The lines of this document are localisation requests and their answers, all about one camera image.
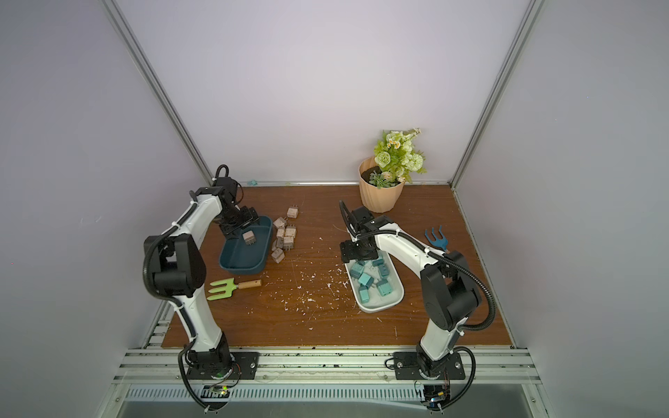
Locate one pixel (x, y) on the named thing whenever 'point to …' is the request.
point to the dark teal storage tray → (238, 258)
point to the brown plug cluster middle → (288, 243)
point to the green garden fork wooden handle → (231, 286)
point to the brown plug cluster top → (280, 223)
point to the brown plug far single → (293, 212)
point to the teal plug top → (364, 294)
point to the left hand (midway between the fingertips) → (256, 223)
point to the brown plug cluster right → (291, 231)
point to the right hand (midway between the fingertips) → (351, 254)
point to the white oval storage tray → (375, 283)
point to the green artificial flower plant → (396, 158)
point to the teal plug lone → (384, 270)
